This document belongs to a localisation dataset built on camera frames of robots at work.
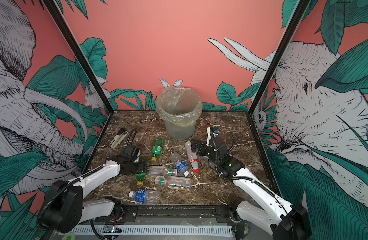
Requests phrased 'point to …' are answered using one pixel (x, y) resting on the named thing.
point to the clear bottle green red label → (174, 182)
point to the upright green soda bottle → (157, 149)
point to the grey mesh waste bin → (177, 132)
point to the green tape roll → (69, 236)
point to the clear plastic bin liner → (181, 106)
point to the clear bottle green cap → (161, 171)
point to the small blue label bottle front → (145, 196)
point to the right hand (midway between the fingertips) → (195, 139)
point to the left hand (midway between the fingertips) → (142, 166)
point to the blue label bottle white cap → (181, 166)
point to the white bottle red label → (192, 156)
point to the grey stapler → (118, 139)
